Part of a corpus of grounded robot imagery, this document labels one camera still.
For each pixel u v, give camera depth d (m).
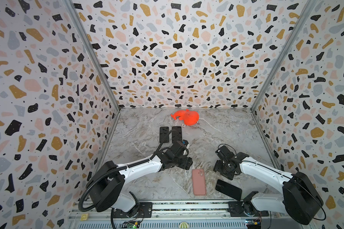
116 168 0.45
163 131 1.02
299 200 0.41
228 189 0.82
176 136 0.99
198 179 0.86
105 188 0.42
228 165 0.63
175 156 0.65
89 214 0.73
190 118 1.07
